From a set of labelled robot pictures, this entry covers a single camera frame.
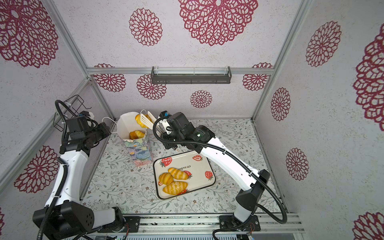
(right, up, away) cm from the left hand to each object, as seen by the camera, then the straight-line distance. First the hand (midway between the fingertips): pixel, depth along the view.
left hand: (109, 130), depth 77 cm
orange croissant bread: (+8, -3, +17) cm, 19 cm away
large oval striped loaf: (+34, -31, +4) cm, 46 cm away
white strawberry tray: (+46, -22, +18) cm, 54 cm away
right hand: (+29, -2, -10) cm, 31 cm away
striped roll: (+35, -26, +10) cm, 45 cm away
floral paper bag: (+14, -11, +6) cm, 18 cm away
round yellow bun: (+28, -28, +8) cm, 40 cm away
